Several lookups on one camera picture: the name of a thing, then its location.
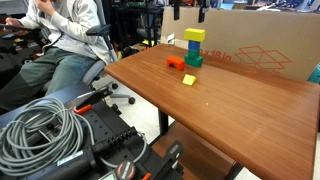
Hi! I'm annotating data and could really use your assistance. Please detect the large cardboard box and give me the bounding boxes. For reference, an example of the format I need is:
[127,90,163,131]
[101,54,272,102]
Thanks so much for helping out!
[159,6,320,82]

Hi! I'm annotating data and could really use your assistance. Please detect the small yellow floor object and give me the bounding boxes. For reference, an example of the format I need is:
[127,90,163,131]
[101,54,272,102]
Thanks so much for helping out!
[141,38,156,47]

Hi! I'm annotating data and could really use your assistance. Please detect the grey office chair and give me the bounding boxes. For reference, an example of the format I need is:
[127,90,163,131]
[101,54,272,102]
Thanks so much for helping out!
[41,0,137,108]

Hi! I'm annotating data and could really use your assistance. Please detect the black tablet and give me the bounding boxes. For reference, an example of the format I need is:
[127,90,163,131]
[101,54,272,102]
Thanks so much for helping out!
[0,22,42,35]

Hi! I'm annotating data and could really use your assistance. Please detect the thick black cable connector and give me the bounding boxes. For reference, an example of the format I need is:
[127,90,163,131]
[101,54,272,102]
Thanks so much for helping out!
[89,126,140,155]

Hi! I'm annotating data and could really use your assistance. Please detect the black equipment rack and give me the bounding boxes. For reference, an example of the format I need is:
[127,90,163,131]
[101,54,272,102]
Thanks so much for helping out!
[108,0,165,52]

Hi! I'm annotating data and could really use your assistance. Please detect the yellow rectangular block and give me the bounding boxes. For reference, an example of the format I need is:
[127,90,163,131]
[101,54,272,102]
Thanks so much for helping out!
[183,27,207,43]

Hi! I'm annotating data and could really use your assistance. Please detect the yellow wedge block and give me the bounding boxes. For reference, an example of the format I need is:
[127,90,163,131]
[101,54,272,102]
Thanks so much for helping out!
[182,73,198,87]

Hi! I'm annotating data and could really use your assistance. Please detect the blue cube block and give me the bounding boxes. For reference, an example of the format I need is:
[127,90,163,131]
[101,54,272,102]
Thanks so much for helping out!
[187,39,202,51]

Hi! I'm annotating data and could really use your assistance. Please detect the green rectangular block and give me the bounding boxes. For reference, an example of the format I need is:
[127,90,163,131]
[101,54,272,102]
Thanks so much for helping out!
[184,54,204,69]

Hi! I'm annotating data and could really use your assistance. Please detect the slanted black table leg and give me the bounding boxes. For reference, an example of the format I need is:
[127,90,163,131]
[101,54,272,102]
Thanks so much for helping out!
[225,161,245,180]

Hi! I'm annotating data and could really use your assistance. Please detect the grey coiled cable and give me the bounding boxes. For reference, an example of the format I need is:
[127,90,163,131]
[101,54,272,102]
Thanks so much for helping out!
[0,97,98,178]

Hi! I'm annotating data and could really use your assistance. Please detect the orange arch block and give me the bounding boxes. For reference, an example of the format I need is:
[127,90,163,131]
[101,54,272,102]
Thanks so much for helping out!
[166,55,186,72]

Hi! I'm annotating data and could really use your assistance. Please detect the red and black stop button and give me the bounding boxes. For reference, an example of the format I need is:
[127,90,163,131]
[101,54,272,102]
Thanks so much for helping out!
[113,159,137,180]

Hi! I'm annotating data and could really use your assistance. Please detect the straight black table leg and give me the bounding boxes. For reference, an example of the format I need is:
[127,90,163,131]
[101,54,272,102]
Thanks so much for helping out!
[157,108,170,136]

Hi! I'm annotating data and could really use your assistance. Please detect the teal object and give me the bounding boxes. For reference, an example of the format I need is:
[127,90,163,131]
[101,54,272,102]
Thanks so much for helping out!
[306,62,320,85]

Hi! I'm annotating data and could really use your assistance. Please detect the wooden lower table shelf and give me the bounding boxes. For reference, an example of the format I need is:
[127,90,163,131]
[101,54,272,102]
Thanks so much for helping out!
[149,121,236,180]

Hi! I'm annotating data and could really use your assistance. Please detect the seated person in grey hoodie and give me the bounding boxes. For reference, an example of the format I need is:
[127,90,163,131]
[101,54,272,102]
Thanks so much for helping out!
[0,0,113,113]

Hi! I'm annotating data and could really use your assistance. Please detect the dark green cube block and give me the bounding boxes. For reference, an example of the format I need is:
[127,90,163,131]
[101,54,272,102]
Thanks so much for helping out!
[187,48,201,60]

